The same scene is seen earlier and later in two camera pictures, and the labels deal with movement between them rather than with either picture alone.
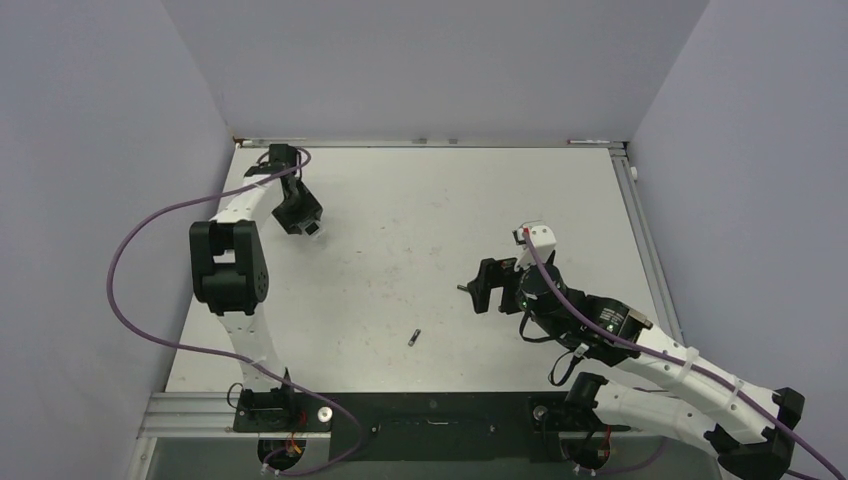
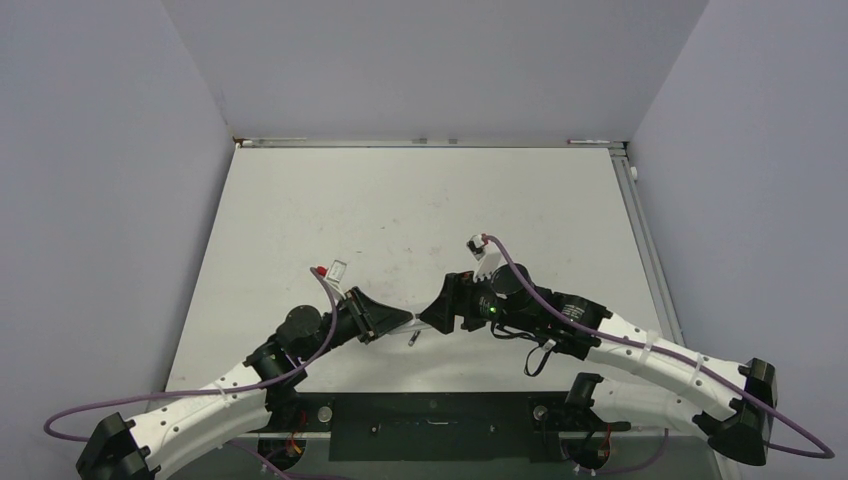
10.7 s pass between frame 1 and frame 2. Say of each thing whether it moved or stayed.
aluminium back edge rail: stayed
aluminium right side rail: stayed
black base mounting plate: stayed
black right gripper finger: moved
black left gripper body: moved
